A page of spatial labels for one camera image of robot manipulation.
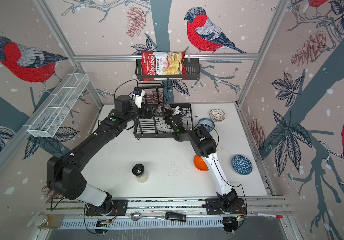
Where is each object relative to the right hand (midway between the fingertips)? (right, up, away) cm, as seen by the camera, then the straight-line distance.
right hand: (157, 110), depth 99 cm
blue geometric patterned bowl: (+52, -33, -12) cm, 63 cm away
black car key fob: (+12, -51, -32) cm, 61 cm away
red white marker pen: (+58, -52, -28) cm, 83 cm away
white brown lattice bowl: (+44, -3, +11) cm, 45 cm away
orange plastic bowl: (+26, -32, -13) cm, 44 cm away
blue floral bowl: (+36, -10, +8) cm, 38 cm away
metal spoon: (-6, -51, -30) cm, 60 cm away
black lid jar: (-5, -35, -24) cm, 42 cm away
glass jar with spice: (-43, -50, -35) cm, 75 cm away
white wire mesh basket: (-50, -7, -28) cm, 58 cm away
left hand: (-2, +3, -20) cm, 21 cm away
